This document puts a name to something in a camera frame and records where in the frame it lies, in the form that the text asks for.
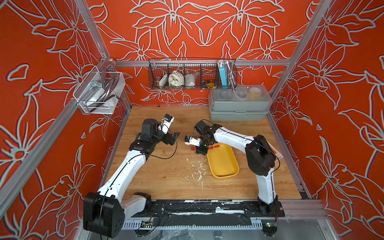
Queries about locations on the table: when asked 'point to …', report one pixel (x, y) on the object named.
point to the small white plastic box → (278, 156)
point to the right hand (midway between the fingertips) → (194, 150)
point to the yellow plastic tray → (222, 162)
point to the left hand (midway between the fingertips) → (171, 127)
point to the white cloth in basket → (175, 78)
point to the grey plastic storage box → (239, 103)
